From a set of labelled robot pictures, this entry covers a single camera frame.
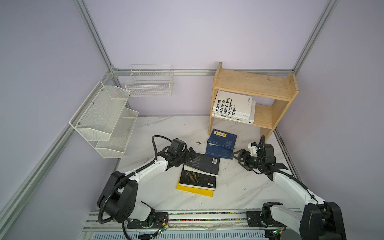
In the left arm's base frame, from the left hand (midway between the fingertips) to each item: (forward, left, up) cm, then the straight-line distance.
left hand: (190, 157), depth 87 cm
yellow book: (-17, -5, -8) cm, 19 cm away
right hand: (-2, -25, +4) cm, 25 cm away
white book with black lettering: (+23, -25, +21) cm, 40 cm away
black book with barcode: (-1, -8, -6) cm, 10 cm away
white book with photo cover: (+16, -35, +15) cm, 42 cm away
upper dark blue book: (+19, -25, -7) cm, 32 cm away
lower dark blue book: (+11, -17, -8) cm, 21 cm away
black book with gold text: (-11, -2, -6) cm, 13 cm away
